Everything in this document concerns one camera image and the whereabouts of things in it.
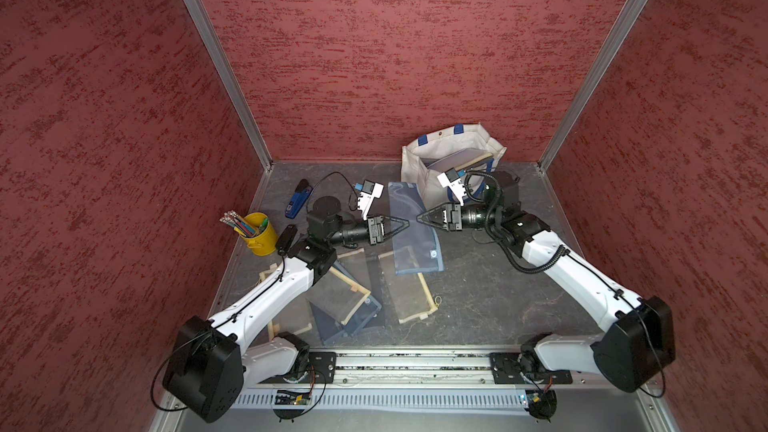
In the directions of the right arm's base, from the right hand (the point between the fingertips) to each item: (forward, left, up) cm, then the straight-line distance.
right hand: (419, 226), depth 69 cm
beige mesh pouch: (+36, -17, -14) cm, 42 cm away
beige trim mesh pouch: (-6, +23, -26) cm, 36 cm away
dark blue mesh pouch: (-16, +24, -26) cm, 39 cm away
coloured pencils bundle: (+10, +51, -13) cm, 54 cm away
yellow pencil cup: (+8, +46, -20) cm, 51 cm away
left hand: (-1, +3, 0) cm, 3 cm away
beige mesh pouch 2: (-7, +2, -26) cm, 27 cm away
